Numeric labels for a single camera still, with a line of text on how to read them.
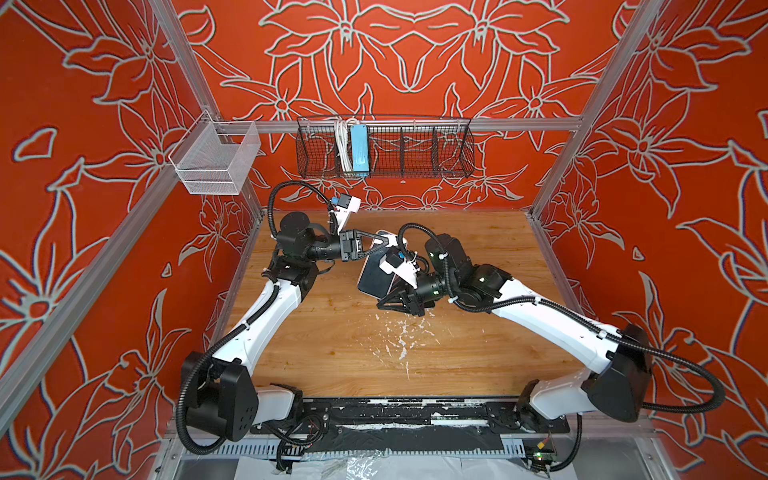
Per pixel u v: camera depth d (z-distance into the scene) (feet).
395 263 1.92
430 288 1.95
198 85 2.70
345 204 2.02
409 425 2.39
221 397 1.30
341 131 2.87
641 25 2.38
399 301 2.01
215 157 3.06
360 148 2.94
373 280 2.08
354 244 2.00
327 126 3.01
